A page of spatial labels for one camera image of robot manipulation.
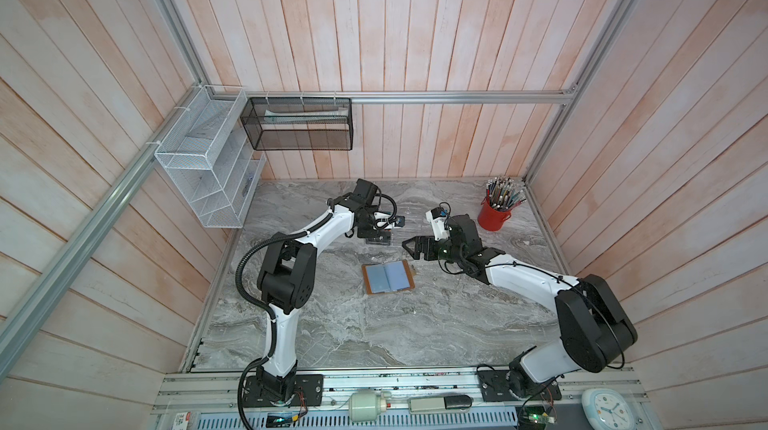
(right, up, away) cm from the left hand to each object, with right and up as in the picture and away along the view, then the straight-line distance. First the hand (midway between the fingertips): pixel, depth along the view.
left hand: (375, 224), depth 97 cm
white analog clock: (+55, -42, -28) cm, 75 cm away
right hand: (+11, -5, -9) cm, 15 cm away
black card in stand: (+3, -5, +4) cm, 7 cm away
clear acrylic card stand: (+8, -4, +4) cm, 10 cm away
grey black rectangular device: (+15, -41, -29) cm, 52 cm away
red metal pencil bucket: (+40, +2, +4) cm, 40 cm away
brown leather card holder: (+4, -17, -4) cm, 18 cm away
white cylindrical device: (-2, -38, -33) cm, 50 cm away
